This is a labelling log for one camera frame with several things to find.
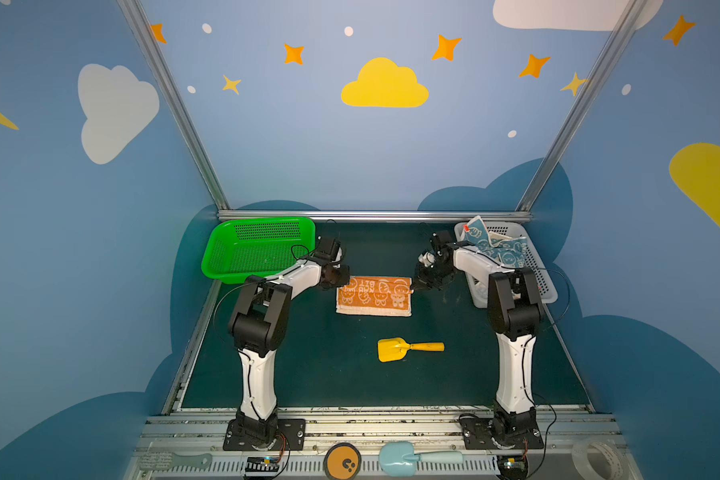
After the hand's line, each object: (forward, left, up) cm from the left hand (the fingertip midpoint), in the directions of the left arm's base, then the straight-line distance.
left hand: (344, 277), depth 102 cm
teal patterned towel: (+12, -58, +2) cm, 59 cm away
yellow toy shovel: (-24, -16, -3) cm, 29 cm away
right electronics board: (-53, -45, -7) cm, 69 cm away
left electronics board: (-53, +16, -6) cm, 56 cm away
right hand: (-2, -24, 0) cm, 24 cm away
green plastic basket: (+16, +40, -4) cm, 44 cm away
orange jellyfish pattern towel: (-5, -11, -4) cm, 13 cm away
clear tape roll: (-51, -67, 0) cm, 85 cm away
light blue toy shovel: (-51, -16, -4) cm, 54 cm away
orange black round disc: (-52, -2, -4) cm, 52 cm away
